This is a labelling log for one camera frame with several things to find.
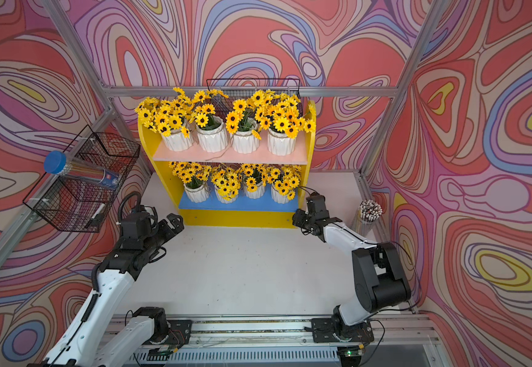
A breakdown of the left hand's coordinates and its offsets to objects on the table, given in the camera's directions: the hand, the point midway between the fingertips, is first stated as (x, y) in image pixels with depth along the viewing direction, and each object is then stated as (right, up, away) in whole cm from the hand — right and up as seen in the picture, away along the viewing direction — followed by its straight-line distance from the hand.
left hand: (176, 223), depth 79 cm
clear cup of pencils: (+70, +4, +3) cm, 70 cm away
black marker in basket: (-24, +1, -7) cm, 25 cm away
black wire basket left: (-31, +8, -6) cm, 32 cm away
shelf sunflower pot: (+6, +16, 0) cm, 18 cm away
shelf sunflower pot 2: (+18, +14, 0) cm, 23 cm away
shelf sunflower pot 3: (+27, +15, +3) cm, 31 cm away
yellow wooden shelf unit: (+22, +2, +22) cm, 31 cm away
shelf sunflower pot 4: (+38, +16, 0) cm, 41 cm away
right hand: (+46, -2, +15) cm, 48 cm away
